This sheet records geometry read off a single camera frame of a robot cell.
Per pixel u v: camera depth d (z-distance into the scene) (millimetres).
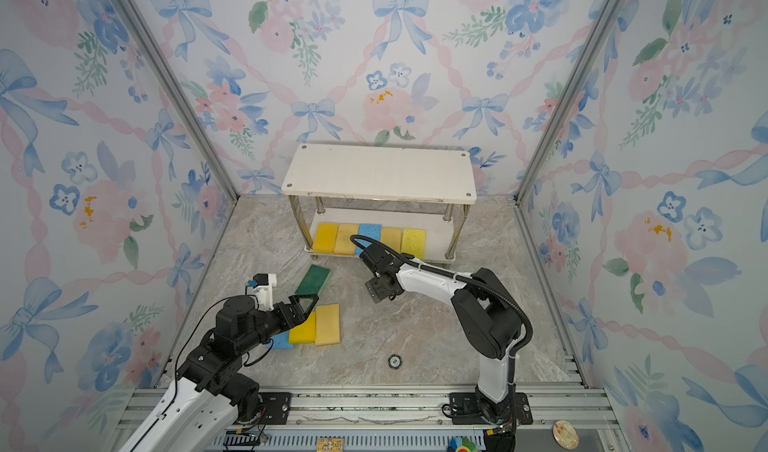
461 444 688
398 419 732
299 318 661
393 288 650
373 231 1006
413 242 977
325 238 982
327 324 861
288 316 655
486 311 490
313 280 952
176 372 523
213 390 531
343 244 952
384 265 714
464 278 517
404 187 752
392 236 965
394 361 816
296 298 672
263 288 689
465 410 732
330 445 688
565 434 705
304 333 828
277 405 745
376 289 837
